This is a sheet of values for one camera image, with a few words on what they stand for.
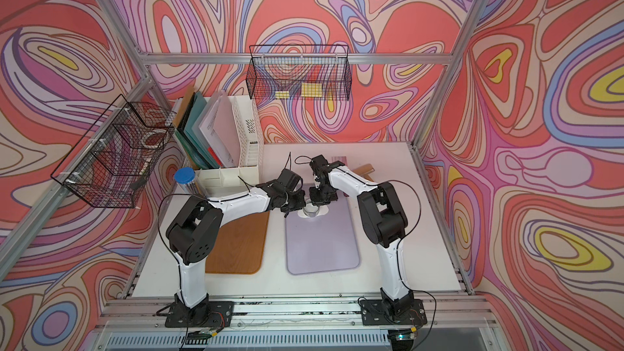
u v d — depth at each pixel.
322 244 0.89
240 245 0.88
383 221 0.55
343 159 1.15
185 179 0.84
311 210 0.96
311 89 0.91
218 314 0.72
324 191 0.84
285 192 0.78
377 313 0.73
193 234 0.51
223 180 1.01
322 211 0.96
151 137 0.86
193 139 0.88
